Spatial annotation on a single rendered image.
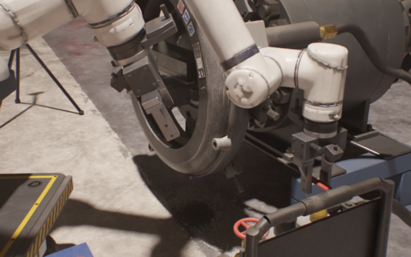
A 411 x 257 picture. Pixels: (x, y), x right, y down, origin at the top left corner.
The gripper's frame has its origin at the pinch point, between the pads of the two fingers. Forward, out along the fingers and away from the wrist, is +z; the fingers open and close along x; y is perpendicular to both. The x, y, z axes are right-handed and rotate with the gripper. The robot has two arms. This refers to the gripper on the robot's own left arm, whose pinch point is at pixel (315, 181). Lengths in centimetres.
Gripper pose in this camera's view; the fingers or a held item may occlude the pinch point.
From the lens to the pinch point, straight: 124.4
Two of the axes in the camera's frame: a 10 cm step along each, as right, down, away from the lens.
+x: 8.5, -2.0, 4.9
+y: 5.3, 3.2, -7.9
